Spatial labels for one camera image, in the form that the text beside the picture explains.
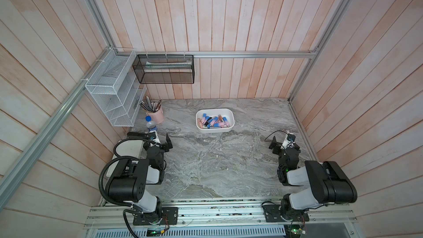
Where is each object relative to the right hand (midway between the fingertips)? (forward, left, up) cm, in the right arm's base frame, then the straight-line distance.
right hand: (282, 137), depth 90 cm
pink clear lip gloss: (+18, +35, -7) cm, 40 cm away
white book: (-5, +88, -5) cm, 88 cm away
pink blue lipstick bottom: (+12, +36, -6) cm, 38 cm away
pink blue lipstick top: (+18, +45, -5) cm, 49 cm away
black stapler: (+2, +85, -3) cm, 85 cm away
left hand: (-1, +69, +1) cm, 69 cm away
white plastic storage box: (+20, +29, -4) cm, 36 cm away
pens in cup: (+20, +80, +3) cm, 82 cm away
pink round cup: (+15, +75, -1) cm, 77 cm away
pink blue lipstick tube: (+16, +30, -7) cm, 35 cm away
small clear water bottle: (+6, +76, +1) cm, 77 cm away
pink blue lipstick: (+15, +39, -5) cm, 42 cm away
